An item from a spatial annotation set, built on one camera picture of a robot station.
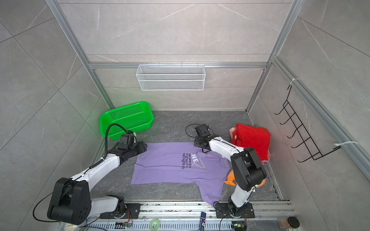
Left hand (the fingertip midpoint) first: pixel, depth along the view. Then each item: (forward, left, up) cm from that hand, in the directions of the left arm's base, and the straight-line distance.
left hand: (144, 143), depth 89 cm
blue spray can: (-41, -34, -7) cm, 54 cm away
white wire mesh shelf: (+42, -17, +20) cm, 49 cm away
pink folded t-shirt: (+13, -61, -8) cm, 63 cm away
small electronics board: (-41, +7, -11) cm, 44 cm away
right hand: (+3, -36, -3) cm, 36 cm away
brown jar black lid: (-44, -71, 0) cm, 84 cm away
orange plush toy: (-22, -53, -7) cm, 57 cm away
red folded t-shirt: (+2, -66, +2) cm, 66 cm away
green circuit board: (-44, -52, -9) cm, 69 cm away
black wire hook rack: (-23, -80, +24) cm, 87 cm away
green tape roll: (-42, -10, -9) cm, 44 cm away
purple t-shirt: (-10, -23, -9) cm, 27 cm away
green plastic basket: (+30, +14, -9) cm, 34 cm away
